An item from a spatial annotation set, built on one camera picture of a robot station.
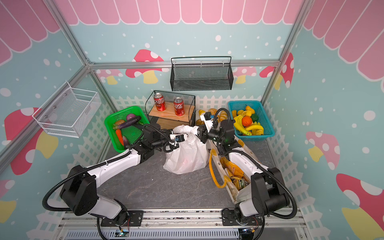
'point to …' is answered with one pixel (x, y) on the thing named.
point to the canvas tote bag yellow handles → (240, 186)
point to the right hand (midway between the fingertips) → (191, 128)
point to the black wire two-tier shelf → (168, 110)
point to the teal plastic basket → (263, 119)
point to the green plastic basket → (133, 133)
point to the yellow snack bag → (235, 172)
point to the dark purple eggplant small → (126, 142)
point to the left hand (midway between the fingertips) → (185, 134)
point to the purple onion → (130, 116)
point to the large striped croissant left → (200, 122)
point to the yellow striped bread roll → (200, 111)
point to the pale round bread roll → (213, 111)
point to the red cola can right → (179, 106)
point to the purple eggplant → (129, 122)
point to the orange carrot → (119, 133)
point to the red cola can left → (159, 102)
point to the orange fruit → (246, 121)
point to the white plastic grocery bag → (191, 156)
